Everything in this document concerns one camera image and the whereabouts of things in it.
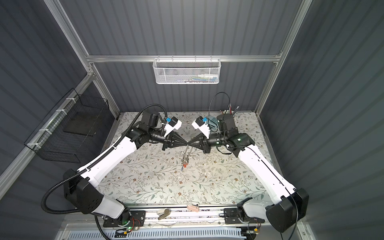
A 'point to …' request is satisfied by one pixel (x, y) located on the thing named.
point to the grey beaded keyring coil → (186, 156)
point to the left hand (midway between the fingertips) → (187, 144)
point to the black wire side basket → (64, 131)
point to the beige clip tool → (163, 213)
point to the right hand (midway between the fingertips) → (191, 145)
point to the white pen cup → (227, 112)
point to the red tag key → (185, 165)
